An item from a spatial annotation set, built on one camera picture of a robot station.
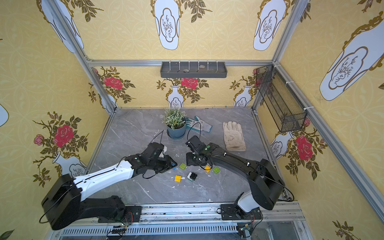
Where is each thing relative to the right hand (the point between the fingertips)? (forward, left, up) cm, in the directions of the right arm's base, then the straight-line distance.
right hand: (190, 163), depth 84 cm
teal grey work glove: (+30, -8, -5) cm, 32 cm away
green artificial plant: (+24, +11, +12) cm, 28 cm away
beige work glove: (+23, -28, -8) cm, 37 cm away
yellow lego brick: (-7, +7, -5) cm, 11 cm away
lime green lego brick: (+1, +4, -5) cm, 7 cm away
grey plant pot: (+23, +11, -4) cm, 26 cm away
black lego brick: (-6, -2, -2) cm, 7 cm away
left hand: (-2, +6, +2) cm, 7 cm away
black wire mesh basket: (+26, -53, +18) cm, 62 cm away
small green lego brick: (-1, -15, -5) cm, 16 cm away
